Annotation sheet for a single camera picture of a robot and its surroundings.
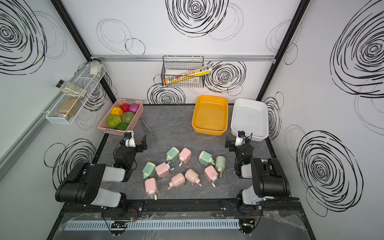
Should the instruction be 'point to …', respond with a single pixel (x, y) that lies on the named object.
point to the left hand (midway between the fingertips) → (136, 135)
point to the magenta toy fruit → (133, 107)
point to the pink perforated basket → (124, 127)
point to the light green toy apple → (127, 117)
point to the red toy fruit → (125, 107)
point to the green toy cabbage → (113, 121)
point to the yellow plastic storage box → (210, 116)
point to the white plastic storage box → (250, 116)
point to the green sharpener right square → (205, 159)
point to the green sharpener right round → (220, 165)
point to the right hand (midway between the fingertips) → (236, 135)
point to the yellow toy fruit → (116, 111)
